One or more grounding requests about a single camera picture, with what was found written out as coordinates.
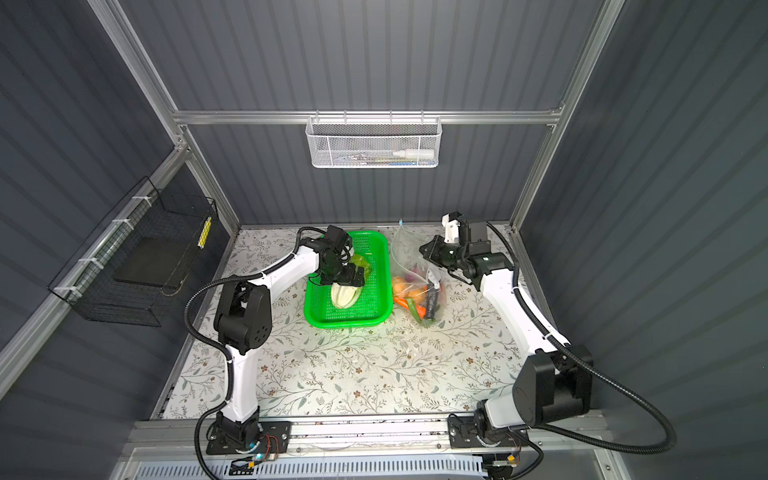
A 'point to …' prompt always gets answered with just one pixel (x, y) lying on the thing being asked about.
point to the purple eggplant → (410, 278)
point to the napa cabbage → (345, 296)
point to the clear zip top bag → (407, 259)
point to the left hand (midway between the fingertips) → (352, 281)
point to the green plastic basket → (374, 306)
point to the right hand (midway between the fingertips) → (423, 250)
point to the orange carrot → (420, 310)
